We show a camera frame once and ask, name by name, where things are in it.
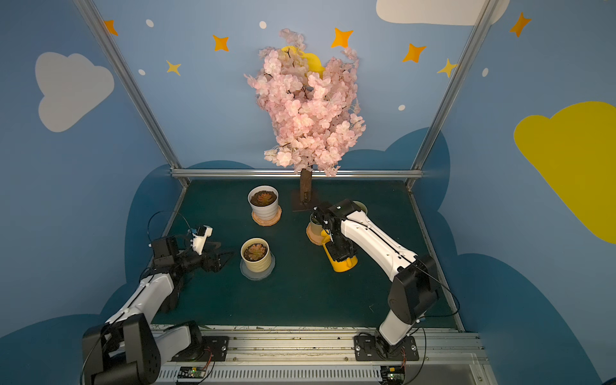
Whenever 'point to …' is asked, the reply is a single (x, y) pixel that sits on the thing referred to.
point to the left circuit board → (191, 372)
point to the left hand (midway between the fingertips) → (225, 246)
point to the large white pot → (265, 212)
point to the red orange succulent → (265, 198)
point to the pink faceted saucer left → (267, 223)
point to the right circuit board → (392, 374)
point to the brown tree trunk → (305, 186)
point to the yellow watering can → (339, 265)
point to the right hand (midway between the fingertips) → (349, 253)
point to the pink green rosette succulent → (255, 252)
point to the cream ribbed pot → (260, 265)
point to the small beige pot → (315, 227)
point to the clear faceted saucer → (253, 275)
